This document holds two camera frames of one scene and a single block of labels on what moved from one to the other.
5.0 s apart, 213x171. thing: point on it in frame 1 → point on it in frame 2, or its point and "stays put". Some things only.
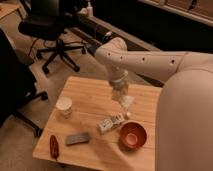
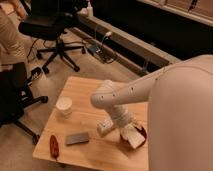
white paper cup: (63, 106) stays put
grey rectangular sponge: (78, 138) stays put
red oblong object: (54, 146) stays put
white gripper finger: (126, 104) → (130, 131)
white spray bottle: (89, 10) stays put
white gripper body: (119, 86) → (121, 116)
